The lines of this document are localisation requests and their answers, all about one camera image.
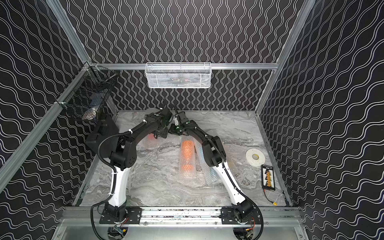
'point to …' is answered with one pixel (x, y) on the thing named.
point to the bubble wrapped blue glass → (208, 172)
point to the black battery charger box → (267, 177)
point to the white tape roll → (255, 157)
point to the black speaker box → (107, 127)
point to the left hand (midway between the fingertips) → (156, 130)
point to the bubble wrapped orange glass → (187, 162)
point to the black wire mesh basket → (85, 96)
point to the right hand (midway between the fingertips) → (169, 131)
